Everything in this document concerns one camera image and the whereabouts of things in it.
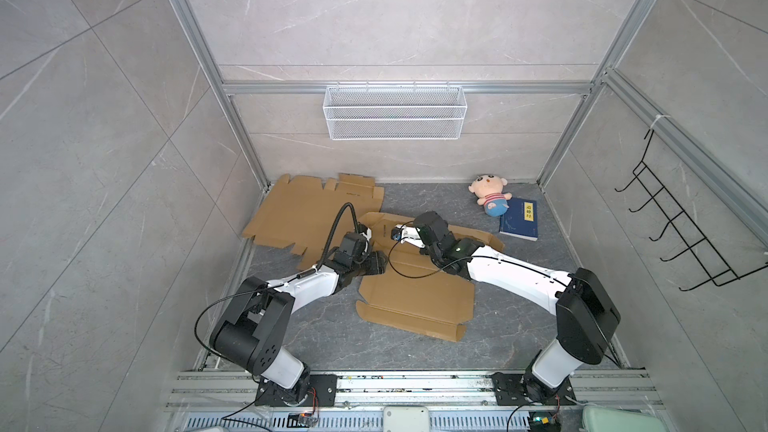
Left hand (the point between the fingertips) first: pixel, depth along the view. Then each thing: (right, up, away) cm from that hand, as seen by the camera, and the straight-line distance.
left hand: (381, 253), depth 91 cm
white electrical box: (+7, -36, -23) cm, 43 cm away
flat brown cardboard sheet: (-32, +12, +22) cm, 41 cm away
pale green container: (+56, -36, -22) cm, 70 cm away
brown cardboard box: (+10, -12, -1) cm, 15 cm away
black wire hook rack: (+70, +2, -32) cm, 77 cm away
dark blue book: (+51, +10, +16) cm, 54 cm away
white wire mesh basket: (+3, +47, +9) cm, 48 cm away
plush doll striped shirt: (+40, +21, +18) cm, 49 cm away
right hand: (+15, +11, -5) cm, 19 cm away
